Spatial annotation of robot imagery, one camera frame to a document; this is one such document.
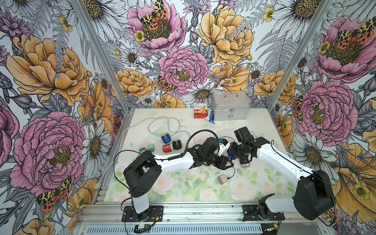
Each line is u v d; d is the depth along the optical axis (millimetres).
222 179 832
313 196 410
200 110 1161
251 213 742
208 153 684
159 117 1178
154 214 737
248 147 612
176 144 970
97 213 774
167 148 967
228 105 1060
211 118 1118
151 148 967
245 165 892
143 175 460
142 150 949
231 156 831
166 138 994
